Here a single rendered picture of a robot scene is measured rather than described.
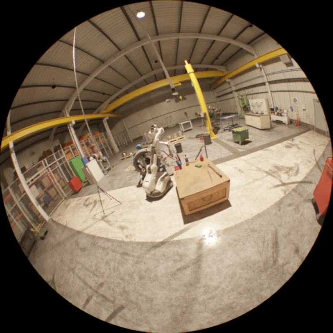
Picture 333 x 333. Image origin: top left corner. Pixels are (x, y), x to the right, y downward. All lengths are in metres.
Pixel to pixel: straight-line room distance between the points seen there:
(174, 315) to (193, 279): 0.59
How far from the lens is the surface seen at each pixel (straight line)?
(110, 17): 7.74
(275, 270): 1.71
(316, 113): 9.83
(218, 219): 1.69
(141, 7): 7.93
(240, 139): 4.04
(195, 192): 1.46
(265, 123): 6.65
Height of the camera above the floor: 1.46
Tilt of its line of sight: 24 degrees down
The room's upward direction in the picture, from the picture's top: 21 degrees counter-clockwise
